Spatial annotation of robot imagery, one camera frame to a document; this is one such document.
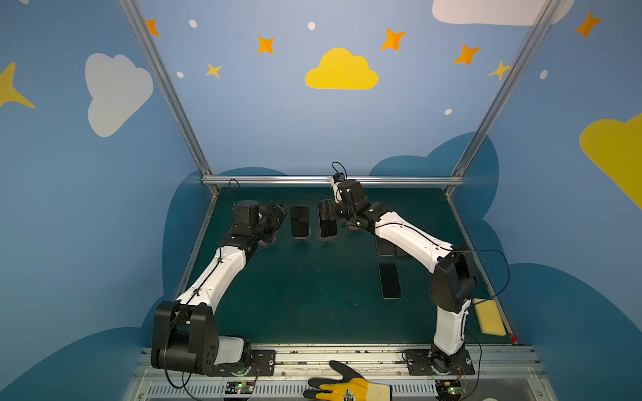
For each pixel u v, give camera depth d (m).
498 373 0.74
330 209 0.78
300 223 1.00
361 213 0.66
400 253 0.59
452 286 0.49
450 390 0.71
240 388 0.70
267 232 0.73
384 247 0.61
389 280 0.94
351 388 0.69
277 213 0.77
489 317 0.83
